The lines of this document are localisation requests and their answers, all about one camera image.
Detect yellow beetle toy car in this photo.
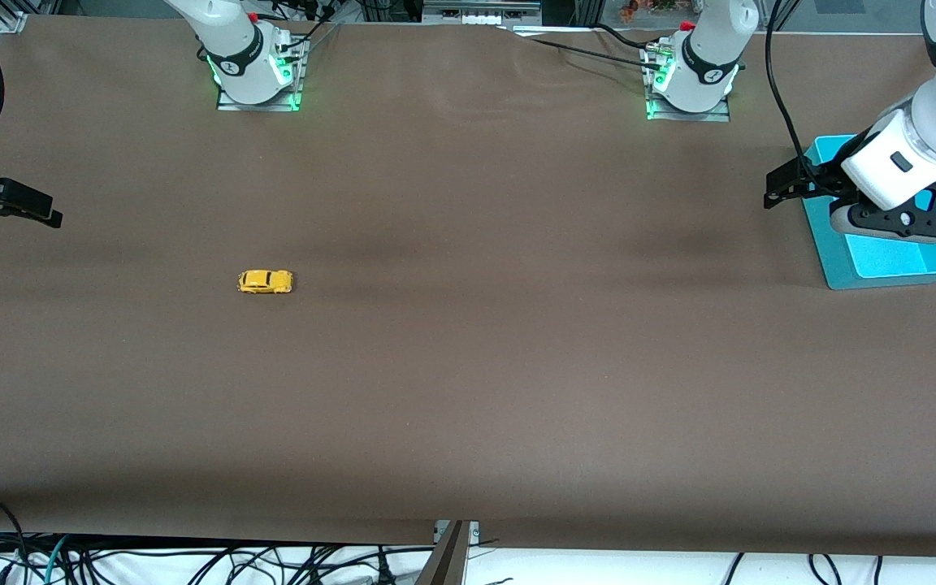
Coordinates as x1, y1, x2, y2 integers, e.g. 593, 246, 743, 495
238, 270, 295, 295

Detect teal plastic storage bin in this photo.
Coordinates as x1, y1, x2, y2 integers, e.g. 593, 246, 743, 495
801, 134, 936, 291

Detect orange background objects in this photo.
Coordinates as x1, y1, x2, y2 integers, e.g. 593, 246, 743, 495
621, 0, 680, 21

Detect grey power strip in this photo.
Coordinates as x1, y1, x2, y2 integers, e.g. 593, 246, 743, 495
422, 0, 544, 27

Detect brown table cover sheet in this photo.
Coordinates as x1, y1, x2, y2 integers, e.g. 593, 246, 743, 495
0, 15, 936, 557

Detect dark table support beam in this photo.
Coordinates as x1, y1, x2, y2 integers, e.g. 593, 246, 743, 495
415, 520, 469, 585

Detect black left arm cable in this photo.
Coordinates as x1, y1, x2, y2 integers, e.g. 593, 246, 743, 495
765, 0, 814, 176

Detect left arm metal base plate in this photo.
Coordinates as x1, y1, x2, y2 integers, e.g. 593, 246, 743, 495
643, 45, 733, 123

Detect short black tabletop cable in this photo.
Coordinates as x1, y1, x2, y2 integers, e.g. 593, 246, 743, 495
594, 23, 664, 51

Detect long black tabletop cable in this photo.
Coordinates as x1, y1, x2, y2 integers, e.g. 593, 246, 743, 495
499, 27, 664, 72

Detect black base connector cable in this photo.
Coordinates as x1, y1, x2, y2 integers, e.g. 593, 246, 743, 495
257, 0, 343, 62

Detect teal floor cable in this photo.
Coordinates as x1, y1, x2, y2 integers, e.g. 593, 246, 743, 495
44, 535, 71, 585

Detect small metal table bracket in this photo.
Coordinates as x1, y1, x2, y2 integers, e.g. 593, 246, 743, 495
434, 520, 481, 547

